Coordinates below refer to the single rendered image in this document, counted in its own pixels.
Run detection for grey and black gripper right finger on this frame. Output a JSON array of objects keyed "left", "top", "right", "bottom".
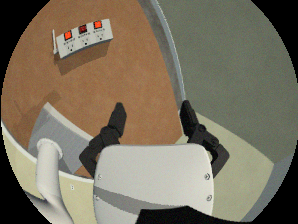
[{"left": 179, "top": 100, "right": 230, "bottom": 179}]

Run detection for white power strip panel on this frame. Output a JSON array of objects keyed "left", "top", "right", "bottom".
[{"left": 52, "top": 19, "right": 113, "bottom": 59}]

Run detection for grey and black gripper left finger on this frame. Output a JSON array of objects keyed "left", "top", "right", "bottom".
[{"left": 79, "top": 102, "right": 127, "bottom": 179}]

